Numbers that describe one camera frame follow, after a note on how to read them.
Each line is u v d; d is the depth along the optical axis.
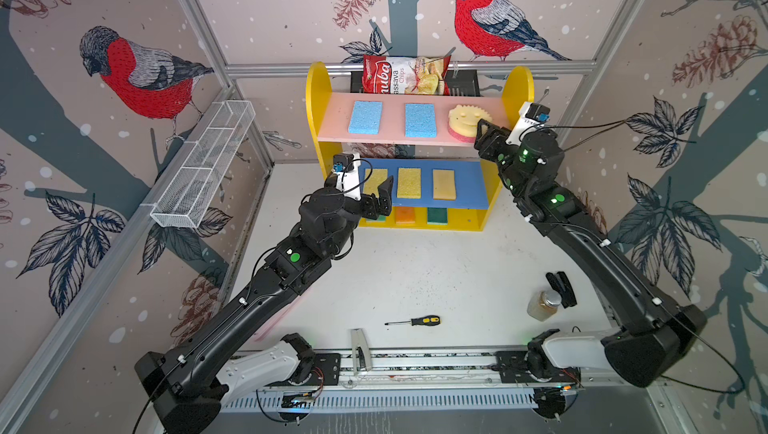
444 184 0.92
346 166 0.51
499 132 0.59
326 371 0.73
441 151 1.23
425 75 0.86
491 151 0.60
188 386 0.37
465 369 0.74
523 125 0.57
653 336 0.38
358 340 0.77
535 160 0.48
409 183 0.94
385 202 0.57
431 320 0.80
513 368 0.73
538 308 0.78
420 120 0.73
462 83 0.95
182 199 0.71
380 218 0.59
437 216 1.01
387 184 0.57
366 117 0.74
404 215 1.02
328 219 0.45
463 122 0.70
